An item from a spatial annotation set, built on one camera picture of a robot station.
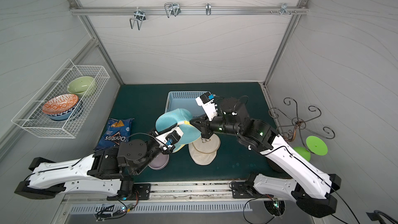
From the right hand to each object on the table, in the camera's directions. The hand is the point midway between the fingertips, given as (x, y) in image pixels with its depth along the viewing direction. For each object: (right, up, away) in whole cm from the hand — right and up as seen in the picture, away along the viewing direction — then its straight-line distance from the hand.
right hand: (191, 120), depth 57 cm
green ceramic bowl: (-55, +14, +16) cm, 58 cm away
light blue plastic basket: (-8, +6, +51) cm, 52 cm away
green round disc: (+46, -9, -2) cm, 47 cm away
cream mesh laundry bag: (+5, -20, +24) cm, 32 cm away
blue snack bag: (-47, -12, +33) cm, 59 cm away
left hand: (-7, -2, -1) cm, 7 cm away
